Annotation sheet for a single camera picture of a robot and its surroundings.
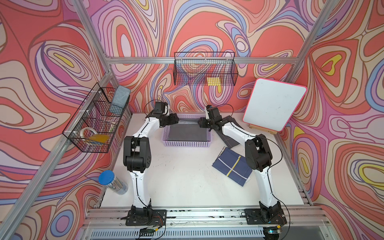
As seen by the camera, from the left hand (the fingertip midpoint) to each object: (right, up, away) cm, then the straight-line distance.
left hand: (175, 119), depth 100 cm
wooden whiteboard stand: (+62, -7, +5) cm, 63 cm away
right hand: (+18, -3, +1) cm, 19 cm away
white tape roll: (-38, -6, -31) cm, 50 cm away
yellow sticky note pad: (+25, +23, -9) cm, 35 cm away
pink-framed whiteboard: (+63, +9, -4) cm, 64 cm away
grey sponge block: (-28, +10, -19) cm, 35 cm away
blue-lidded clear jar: (-27, -29, -32) cm, 51 cm away
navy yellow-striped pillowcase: (+37, -29, -9) cm, 48 cm away
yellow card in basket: (-30, -10, -32) cm, 45 cm away
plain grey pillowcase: (+8, -7, +10) cm, 15 cm away
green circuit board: (-10, -56, -28) cm, 64 cm away
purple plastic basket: (+3, -16, -4) cm, 17 cm away
